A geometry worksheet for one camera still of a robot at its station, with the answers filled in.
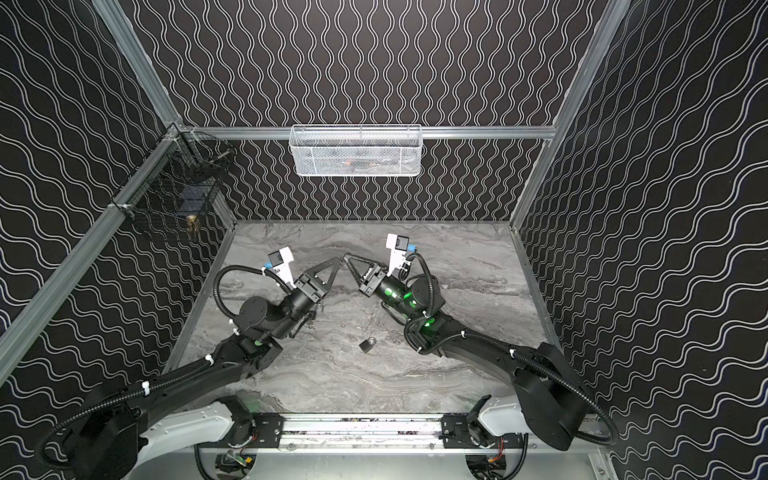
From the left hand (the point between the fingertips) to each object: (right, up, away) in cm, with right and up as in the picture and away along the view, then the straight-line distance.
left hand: (343, 263), depth 62 cm
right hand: (0, +1, +3) cm, 3 cm away
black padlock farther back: (+3, -25, +27) cm, 37 cm away
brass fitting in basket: (-45, +11, +20) cm, 50 cm away
